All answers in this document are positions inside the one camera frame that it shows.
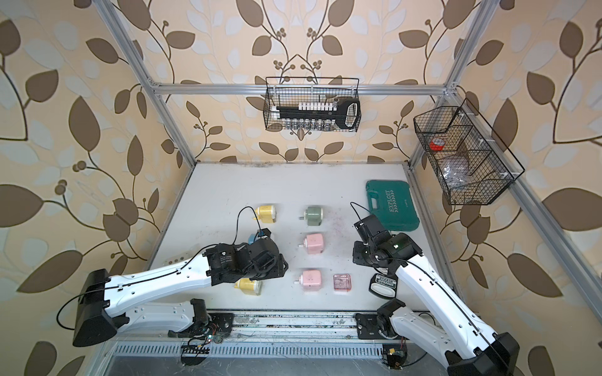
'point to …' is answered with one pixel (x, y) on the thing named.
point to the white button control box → (165, 259)
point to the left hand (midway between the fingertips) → (284, 267)
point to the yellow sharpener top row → (266, 214)
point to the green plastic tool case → (393, 204)
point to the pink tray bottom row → (342, 282)
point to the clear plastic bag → (456, 171)
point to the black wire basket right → (472, 164)
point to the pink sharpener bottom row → (310, 280)
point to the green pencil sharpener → (313, 215)
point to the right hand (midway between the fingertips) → (359, 255)
